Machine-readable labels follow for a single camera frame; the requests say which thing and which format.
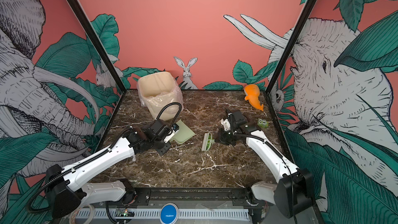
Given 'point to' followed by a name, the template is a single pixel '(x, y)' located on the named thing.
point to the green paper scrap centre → (208, 144)
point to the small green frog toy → (263, 123)
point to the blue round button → (169, 213)
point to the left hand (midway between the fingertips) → (167, 141)
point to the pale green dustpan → (183, 134)
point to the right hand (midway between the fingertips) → (213, 138)
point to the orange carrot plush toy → (252, 92)
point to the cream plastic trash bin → (157, 89)
